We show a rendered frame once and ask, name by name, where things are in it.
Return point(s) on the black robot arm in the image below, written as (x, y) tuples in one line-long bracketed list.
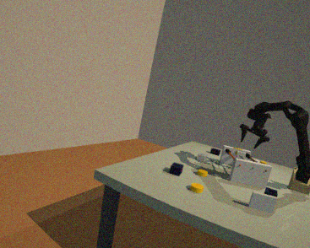
[(299, 120)]

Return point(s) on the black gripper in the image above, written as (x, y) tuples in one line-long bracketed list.
[(245, 128)]

